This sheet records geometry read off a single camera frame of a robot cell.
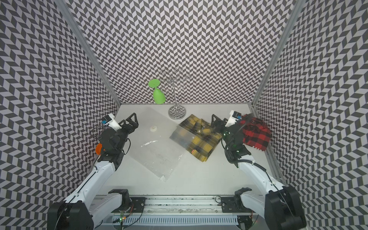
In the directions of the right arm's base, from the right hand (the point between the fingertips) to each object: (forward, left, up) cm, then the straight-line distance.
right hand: (216, 119), depth 79 cm
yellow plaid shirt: (-1, +9, -21) cm, 23 cm away
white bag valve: (+9, +42, -21) cm, 48 cm away
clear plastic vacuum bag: (-1, +38, -22) cm, 44 cm away
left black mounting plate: (-38, +42, -21) cm, 60 cm away
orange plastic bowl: (-8, +73, -18) cm, 76 cm away
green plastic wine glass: (+20, +36, -2) cm, 41 cm away
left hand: (0, +47, +3) cm, 47 cm away
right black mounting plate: (-38, -5, -23) cm, 45 cm away
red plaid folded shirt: (+2, -29, -19) cm, 35 cm away
